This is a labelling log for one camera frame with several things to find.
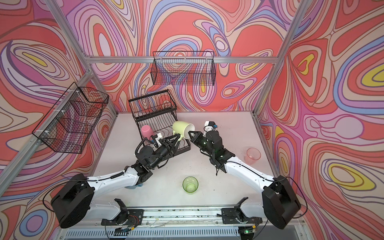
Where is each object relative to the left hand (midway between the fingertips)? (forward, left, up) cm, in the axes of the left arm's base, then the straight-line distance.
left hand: (182, 135), depth 71 cm
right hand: (+4, -3, -6) cm, 8 cm away
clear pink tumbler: (+4, -43, -27) cm, 51 cm away
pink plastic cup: (+15, +24, -17) cm, 33 cm away
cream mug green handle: (+5, 0, 0) cm, 5 cm away
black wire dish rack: (+19, +18, -5) cm, 26 cm away
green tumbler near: (-14, -4, -28) cm, 32 cm away
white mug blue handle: (-22, +20, -3) cm, 30 cm away
